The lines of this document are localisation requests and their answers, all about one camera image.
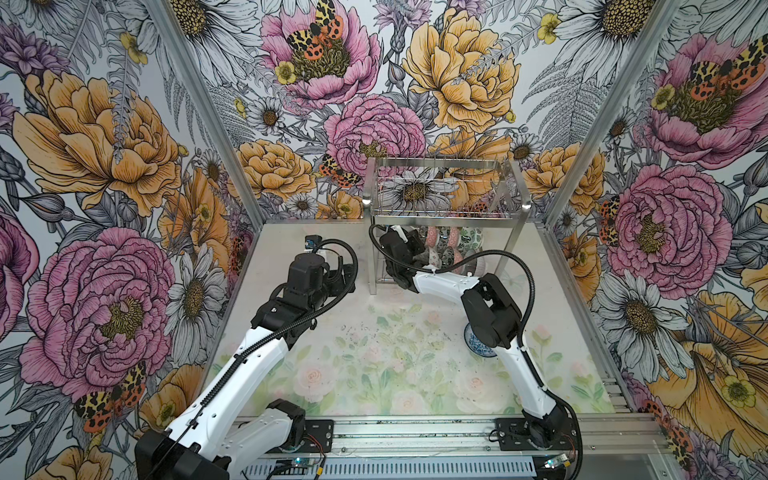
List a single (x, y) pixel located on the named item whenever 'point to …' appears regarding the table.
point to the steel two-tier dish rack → (405, 189)
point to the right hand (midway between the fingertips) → (416, 236)
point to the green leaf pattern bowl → (470, 238)
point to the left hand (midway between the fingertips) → (334, 277)
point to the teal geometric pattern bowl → (434, 258)
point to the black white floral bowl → (454, 239)
